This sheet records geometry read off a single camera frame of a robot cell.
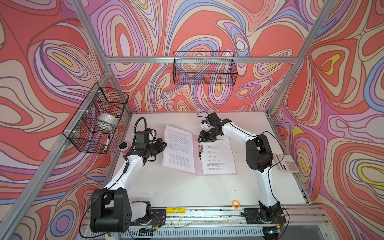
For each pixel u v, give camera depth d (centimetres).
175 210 74
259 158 57
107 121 72
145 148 65
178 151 89
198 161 92
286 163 91
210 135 85
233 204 77
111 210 40
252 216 73
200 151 96
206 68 96
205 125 91
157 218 72
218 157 96
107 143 72
